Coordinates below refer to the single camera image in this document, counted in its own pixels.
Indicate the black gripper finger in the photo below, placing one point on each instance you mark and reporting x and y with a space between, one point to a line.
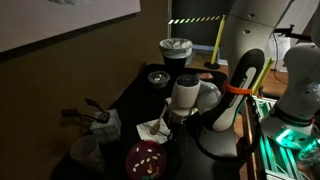
171 150
185 150

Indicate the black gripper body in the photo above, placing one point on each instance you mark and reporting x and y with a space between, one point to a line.
181 131

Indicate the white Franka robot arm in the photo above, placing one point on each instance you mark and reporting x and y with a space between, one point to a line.
246 66

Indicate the pink plate with food bits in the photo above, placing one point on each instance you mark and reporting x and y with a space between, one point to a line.
146 160

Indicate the wooden spoon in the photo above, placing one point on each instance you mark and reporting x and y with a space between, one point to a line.
158 121

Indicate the white paper napkin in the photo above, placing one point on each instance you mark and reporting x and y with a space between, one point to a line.
148 128

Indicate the dark small bowl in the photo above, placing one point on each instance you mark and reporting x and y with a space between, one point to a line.
159 79

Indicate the small colourful candy packet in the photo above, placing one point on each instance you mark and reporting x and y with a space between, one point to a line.
205 76

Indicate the white utensil holder box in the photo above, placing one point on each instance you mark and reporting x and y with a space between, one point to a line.
108 128

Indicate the black bin with white bag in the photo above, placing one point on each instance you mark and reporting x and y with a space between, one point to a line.
175 53

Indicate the white paper cup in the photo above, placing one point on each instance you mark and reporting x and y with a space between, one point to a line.
87 154

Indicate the dark spatula utensil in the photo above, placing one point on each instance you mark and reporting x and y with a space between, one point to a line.
95 105

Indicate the yellow stanchion pole black base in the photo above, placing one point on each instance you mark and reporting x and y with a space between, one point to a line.
217 43

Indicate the yellow slanted pole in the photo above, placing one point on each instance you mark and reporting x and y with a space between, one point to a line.
263 75

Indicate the dark brush utensil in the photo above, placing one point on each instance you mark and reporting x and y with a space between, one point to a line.
75 113

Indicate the yellow black striped barrier tape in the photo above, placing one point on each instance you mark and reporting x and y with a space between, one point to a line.
193 20

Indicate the white paper sheet on door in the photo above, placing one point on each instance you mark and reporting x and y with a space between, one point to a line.
281 50

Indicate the white door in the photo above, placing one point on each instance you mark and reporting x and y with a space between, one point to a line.
300 16

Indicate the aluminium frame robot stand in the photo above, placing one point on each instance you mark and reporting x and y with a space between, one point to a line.
270 150

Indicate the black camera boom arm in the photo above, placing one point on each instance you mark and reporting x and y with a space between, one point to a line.
293 33

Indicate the white wall board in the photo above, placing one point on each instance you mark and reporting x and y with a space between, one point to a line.
50 16

